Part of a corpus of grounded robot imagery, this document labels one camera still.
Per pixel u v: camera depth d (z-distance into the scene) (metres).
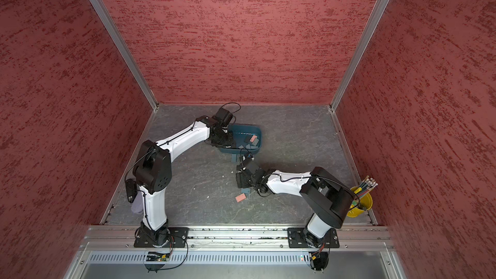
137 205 0.79
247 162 0.69
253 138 1.03
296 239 0.74
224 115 0.76
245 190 0.85
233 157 0.97
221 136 0.78
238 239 0.76
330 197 0.45
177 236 0.74
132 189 0.85
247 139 1.04
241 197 0.85
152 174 0.51
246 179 0.80
